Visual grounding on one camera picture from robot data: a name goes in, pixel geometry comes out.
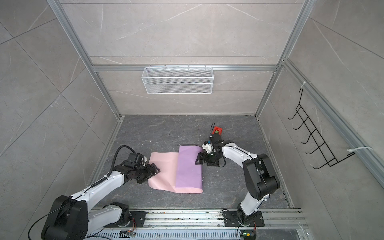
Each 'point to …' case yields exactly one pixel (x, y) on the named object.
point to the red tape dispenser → (217, 130)
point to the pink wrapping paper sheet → (179, 172)
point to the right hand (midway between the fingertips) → (202, 162)
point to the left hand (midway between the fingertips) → (156, 170)
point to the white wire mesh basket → (178, 80)
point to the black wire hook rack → (301, 115)
